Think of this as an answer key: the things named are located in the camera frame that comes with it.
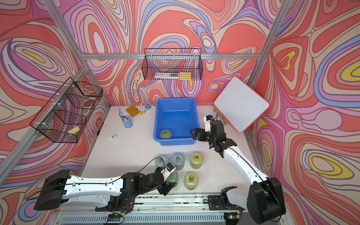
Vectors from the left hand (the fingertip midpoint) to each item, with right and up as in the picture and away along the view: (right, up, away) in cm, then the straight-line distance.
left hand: (173, 180), depth 73 cm
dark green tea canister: (0, +2, -2) cm, 2 cm away
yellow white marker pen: (-30, +39, +42) cm, 64 cm away
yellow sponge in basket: (-52, +26, -1) cm, 58 cm away
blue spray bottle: (-36, +31, +28) cm, 55 cm away
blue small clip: (-26, +43, +46) cm, 68 cm away
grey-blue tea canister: (-9, +7, +7) cm, 13 cm away
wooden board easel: (+37, +32, +31) cm, 58 cm away
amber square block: (-37, +39, +42) cm, 68 cm away
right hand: (+14, +23, +10) cm, 29 cm away
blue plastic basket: (+1, +36, +42) cm, 55 cm away
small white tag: (-45, +19, +25) cm, 55 cm away
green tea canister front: (-6, +22, +18) cm, 29 cm away
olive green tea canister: (+9, 0, 0) cm, 9 cm away
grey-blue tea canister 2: (+2, +8, +7) cm, 11 cm away
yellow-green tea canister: (+13, +9, +7) cm, 17 cm away
